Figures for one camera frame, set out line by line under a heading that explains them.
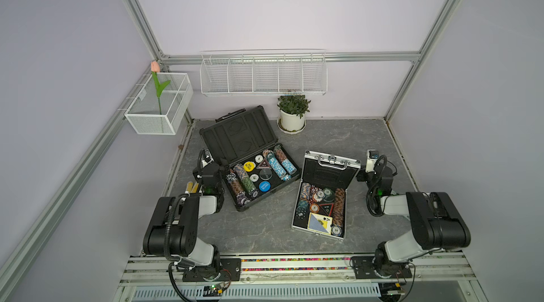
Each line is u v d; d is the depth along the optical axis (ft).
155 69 2.78
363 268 2.42
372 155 2.63
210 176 2.32
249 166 3.21
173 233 1.42
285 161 3.16
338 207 2.77
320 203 2.84
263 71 3.25
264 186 3.00
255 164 3.25
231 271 2.43
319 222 2.68
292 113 3.35
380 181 2.32
